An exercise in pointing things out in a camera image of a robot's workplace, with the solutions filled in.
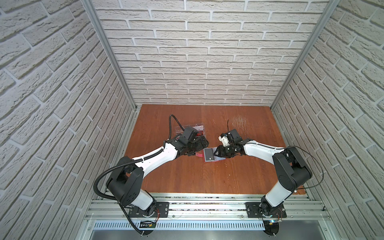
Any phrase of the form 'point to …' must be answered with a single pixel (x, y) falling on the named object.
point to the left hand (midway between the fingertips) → (205, 143)
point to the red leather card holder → (202, 155)
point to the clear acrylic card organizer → (199, 127)
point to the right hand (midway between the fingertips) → (217, 153)
